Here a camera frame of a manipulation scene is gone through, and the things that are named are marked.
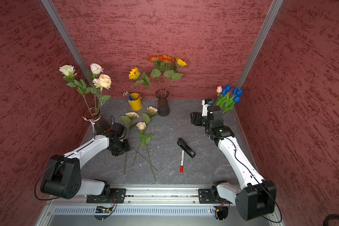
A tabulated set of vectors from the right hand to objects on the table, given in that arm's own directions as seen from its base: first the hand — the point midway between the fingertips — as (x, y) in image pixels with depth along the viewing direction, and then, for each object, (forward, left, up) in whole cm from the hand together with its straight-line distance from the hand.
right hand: (194, 117), depth 79 cm
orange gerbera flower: (+31, +23, +9) cm, 40 cm away
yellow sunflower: (+29, +9, +8) cm, 32 cm away
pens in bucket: (+28, +46, -8) cm, 54 cm away
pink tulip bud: (+17, -17, +6) cm, 25 cm away
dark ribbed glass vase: (+20, +20, -14) cm, 32 cm away
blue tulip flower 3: (+15, -26, +5) cm, 31 cm away
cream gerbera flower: (+20, +30, -18) cm, 40 cm away
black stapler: (-9, +6, -20) cm, 22 cm away
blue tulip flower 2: (+13, -21, -2) cm, 24 cm away
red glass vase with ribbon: (+7, +64, -5) cm, 65 cm away
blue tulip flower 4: (+10, -26, +3) cm, 28 cm away
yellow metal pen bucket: (+27, +42, -18) cm, 53 cm away
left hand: (-13, +43, -20) cm, 49 cm away
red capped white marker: (-22, +8, -22) cm, 32 cm away
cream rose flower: (-2, +33, -22) cm, 39 cm away
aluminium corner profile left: (+40, +75, +13) cm, 86 cm away
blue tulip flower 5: (+12, -27, +7) cm, 31 cm away
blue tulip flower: (+18, -23, +5) cm, 30 cm away
